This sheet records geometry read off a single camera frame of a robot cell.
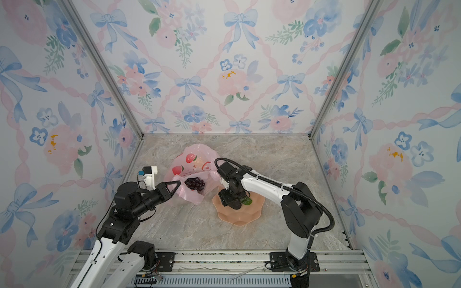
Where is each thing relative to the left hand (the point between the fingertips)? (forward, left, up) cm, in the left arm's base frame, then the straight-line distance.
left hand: (180, 181), depth 70 cm
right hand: (+2, -18, -19) cm, 27 cm away
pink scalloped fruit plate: (-4, -27, -24) cm, 36 cm away
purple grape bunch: (+10, -1, -20) cm, 22 cm away
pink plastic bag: (+20, -1, -13) cm, 24 cm away
